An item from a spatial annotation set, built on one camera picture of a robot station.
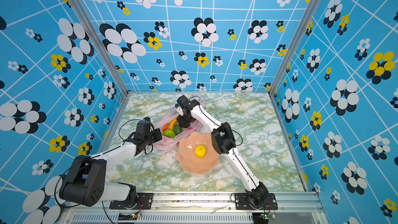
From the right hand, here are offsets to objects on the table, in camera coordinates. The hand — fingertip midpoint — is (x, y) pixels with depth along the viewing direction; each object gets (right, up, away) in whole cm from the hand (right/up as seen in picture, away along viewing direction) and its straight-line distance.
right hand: (185, 122), depth 103 cm
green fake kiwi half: (-8, -5, -12) cm, 15 cm away
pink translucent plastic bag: (-6, -11, -16) cm, 20 cm away
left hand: (-13, -5, -10) cm, 17 cm away
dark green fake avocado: (-4, -3, -9) cm, 10 cm away
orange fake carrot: (-12, -3, -4) cm, 13 cm away
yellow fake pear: (+11, -14, -18) cm, 25 cm away
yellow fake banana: (-8, 0, -4) cm, 9 cm away
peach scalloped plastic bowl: (+3, -19, -16) cm, 25 cm away
